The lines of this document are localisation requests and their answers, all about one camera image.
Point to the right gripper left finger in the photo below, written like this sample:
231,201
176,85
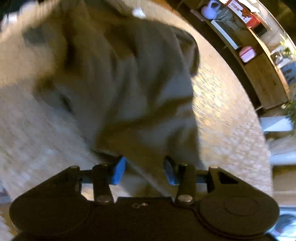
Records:
104,175

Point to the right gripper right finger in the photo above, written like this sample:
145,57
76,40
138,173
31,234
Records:
183,176

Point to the grey sweatshirt garment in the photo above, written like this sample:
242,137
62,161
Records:
127,82

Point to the beige patterned round rug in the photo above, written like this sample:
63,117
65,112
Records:
46,165

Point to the white square plant pot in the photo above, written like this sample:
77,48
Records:
276,124

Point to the green potted plant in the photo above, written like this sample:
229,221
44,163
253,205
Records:
290,111

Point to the pink storage box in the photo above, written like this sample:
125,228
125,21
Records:
247,53

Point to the white flat book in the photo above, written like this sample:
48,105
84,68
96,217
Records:
227,33

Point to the wooden media shelf unit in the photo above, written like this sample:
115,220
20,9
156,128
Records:
264,83

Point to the lavender kettlebell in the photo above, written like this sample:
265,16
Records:
210,10

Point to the red white box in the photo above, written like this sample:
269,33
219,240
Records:
245,11

